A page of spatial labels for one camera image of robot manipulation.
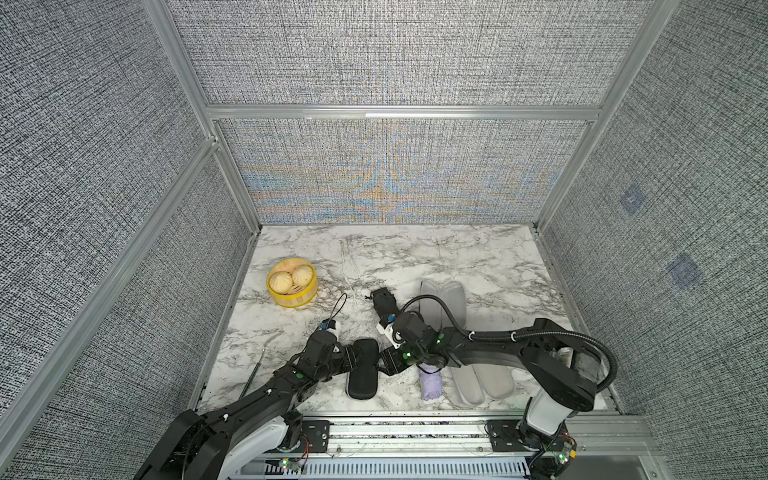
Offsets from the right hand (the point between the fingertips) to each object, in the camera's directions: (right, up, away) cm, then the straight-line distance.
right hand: (378, 357), depth 83 cm
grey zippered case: (-5, -6, -3) cm, 8 cm away
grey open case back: (+25, +15, +17) cm, 34 cm away
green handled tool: (-34, -3, +3) cm, 35 cm away
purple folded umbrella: (+14, -6, -4) cm, 16 cm away
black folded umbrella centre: (+2, +13, +12) cm, 17 cm away
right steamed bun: (-25, +22, +15) cm, 36 cm away
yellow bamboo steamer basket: (-26, +15, +12) cm, 33 cm away
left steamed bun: (-31, +19, +12) cm, 39 cm away
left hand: (-4, 0, +2) cm, 5 cm away
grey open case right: (+27, -7, -2) cm, 27 cm away
